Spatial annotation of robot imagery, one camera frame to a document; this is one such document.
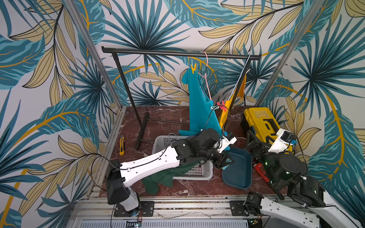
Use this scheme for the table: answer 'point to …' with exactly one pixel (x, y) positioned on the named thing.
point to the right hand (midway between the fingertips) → (257, 136)
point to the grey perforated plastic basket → (202, 171)
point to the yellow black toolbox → (262, 120)
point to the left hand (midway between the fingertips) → (231, 163)
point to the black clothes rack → (141, 116)
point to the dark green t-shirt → (166, 176)
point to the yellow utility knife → (122, 145)
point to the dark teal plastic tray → (239, 175)
